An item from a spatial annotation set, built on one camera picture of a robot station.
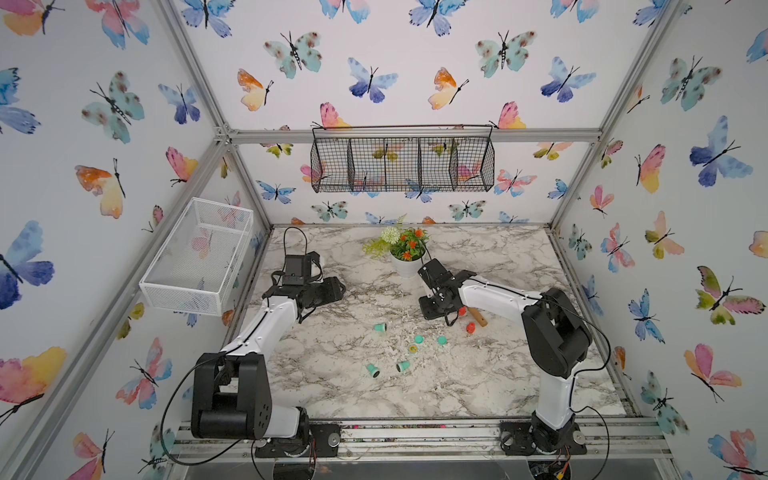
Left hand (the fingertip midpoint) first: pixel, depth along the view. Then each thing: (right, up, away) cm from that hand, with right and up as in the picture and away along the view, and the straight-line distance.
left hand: (341, 286), depth 89 cm
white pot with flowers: (+20, +9, +7) cm, 22 cm away
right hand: (+27, -7, +4) cm, 28 cm away
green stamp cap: (+30, -17, +2) cm, 35 cm away
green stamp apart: (+10, -23, -5) cm, 25 cm away
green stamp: (+18, -22, -4) cm, 29 cm away
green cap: (+23, -16, +2) cm, 28 cm away
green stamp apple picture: (+21, -19, 0) cm, 28 cm away
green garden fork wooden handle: (+42, -10, +5) cm, 43 cm away
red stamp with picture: (+39, -13, +3) cm, 42 cm away
